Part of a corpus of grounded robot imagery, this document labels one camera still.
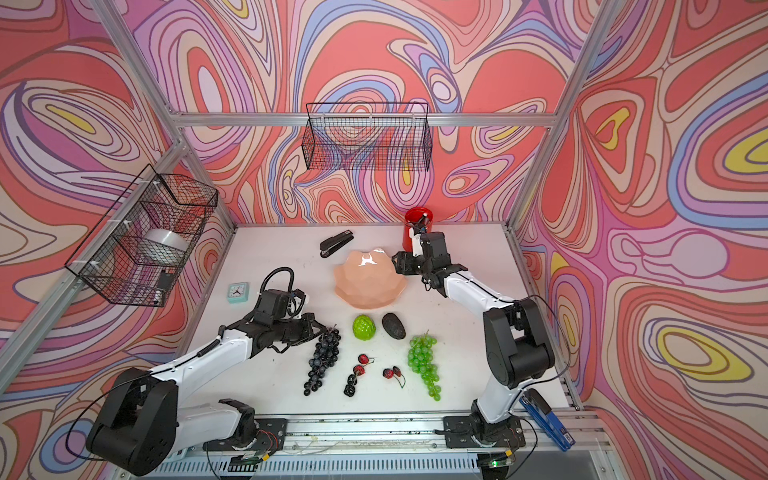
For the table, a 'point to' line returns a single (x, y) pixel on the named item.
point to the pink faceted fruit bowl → (368, 280)
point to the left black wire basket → (105, 263)
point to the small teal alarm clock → (238, 292)
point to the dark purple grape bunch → (324, 356)
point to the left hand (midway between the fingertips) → (329, 327)
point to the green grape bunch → (420, 356)
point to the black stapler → (333, 244)
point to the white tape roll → (162, 246)
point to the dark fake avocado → (393, 325)
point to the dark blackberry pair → (350, 388)
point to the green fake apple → (364, 327)
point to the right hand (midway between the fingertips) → (403, 263)
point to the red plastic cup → (411, 217)
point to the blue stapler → (552, 426)
